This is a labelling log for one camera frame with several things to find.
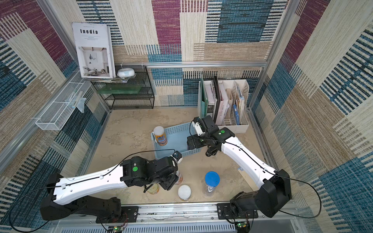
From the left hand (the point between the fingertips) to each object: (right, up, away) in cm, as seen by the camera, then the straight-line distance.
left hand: (174, 175), depth 68 cm
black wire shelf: (-27, +43, +26) cm, 57 cm away
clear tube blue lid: (+17, -1, -3) cm, 18 cm away
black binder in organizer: (+24, +36, +17) cm, 47 cm away
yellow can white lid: (-11, +18, +21) cm, 30 cm away
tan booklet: (+42, -8, +17) cm, 46 cm away
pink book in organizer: (+26, +34, +15) cm, 46 cm away
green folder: (+16, +37, +14) cm, 43 cm away
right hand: (+10, +16, +12) cm, 22 cm away
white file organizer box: (+38, +44, +26) cm, 64 cm away
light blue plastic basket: (-1, +12, +31) cm, 33 cm away
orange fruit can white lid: (+5, -11, +6) cm, 13 cm away
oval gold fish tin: (-12, -12, +11) cm, 20 cm away
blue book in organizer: (+37, +28, +25) cm, 53 cm away
